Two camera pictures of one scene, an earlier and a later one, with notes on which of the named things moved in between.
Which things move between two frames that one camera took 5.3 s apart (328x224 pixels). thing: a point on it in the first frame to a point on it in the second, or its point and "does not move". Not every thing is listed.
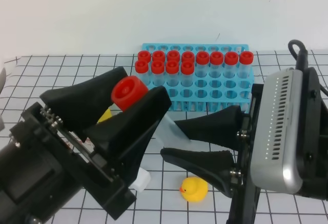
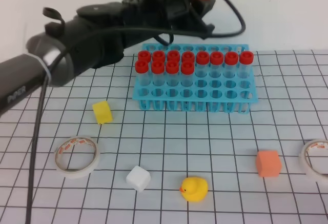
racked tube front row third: [172, 71] does not move
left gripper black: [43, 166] to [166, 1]
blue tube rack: [199, 77] does not move
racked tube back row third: [173, 56] does not move
